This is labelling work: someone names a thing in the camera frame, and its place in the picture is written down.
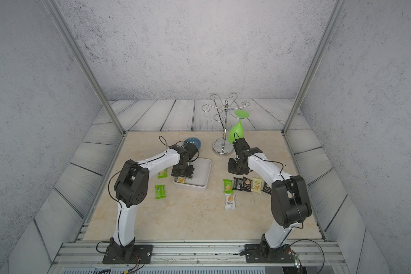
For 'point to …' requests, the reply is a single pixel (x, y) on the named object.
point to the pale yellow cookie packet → (257, 185)
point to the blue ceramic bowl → (194, 140)
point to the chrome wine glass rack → (224, 146)
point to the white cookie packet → (230, 201)
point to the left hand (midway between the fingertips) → (188, 177)
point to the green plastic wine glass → (236, 132)
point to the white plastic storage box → (201, 176)
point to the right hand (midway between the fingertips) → (232, 169)
